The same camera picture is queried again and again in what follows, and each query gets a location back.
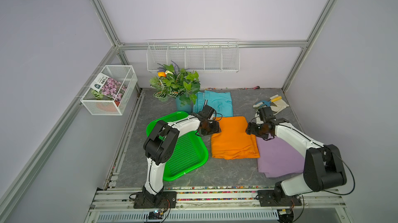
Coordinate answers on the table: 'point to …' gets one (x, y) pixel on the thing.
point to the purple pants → (277, 159)
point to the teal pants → (222, 102)
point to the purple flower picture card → (113, 89)
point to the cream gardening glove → (280, 105)
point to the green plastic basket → (191, 151)
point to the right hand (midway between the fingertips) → (250, 130)
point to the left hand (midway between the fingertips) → (218, 132)
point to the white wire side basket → (96, 103)
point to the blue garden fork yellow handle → (267, 103)
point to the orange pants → (233, 142)
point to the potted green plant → (183, 85)
